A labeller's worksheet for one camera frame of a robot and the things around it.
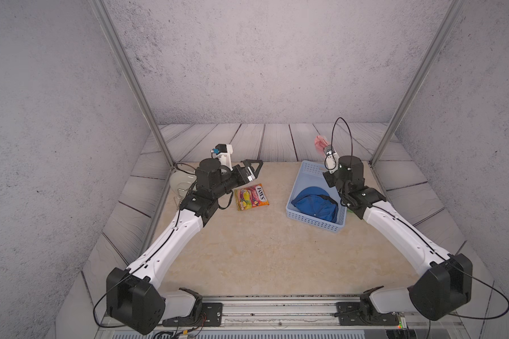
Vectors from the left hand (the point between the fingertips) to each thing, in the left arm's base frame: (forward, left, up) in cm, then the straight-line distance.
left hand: (259, 166), depth 71 cm
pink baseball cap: (+16, -24, -4) cm, 29 cm away
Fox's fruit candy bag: (+12, +4, -33) cm, 36 cm away
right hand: (+6, -29, -4) cm, 30 cm away
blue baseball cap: (+6, -26, -29) cm, 40 cm away
